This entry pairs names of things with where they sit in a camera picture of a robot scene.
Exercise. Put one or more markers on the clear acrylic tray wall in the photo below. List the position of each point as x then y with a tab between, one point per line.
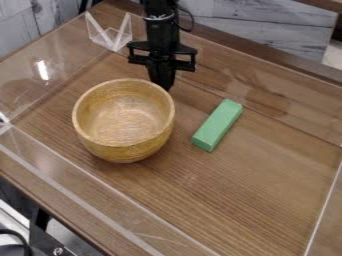
246	200

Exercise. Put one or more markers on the brown wooden bowl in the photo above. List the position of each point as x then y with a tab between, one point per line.
123	119

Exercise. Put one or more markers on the black table frame bracket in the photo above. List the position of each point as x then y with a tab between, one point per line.
43	243

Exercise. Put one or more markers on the green rectangular block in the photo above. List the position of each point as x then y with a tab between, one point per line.
217	125

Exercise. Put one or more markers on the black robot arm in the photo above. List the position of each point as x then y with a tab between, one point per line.
162	27

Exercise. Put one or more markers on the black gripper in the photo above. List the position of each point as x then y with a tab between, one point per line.
181	57

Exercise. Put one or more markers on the clear acrylic corner bracket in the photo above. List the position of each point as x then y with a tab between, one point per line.
110	38

